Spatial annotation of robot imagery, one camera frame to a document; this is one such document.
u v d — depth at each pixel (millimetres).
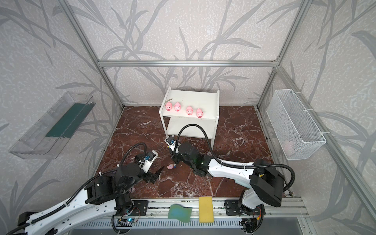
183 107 741
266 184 426
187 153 561
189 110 703
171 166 861
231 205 791
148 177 610
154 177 629
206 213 711
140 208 733
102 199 474
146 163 580
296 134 624
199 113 692
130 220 706
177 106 721
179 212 718
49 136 637
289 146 734
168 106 722
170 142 640
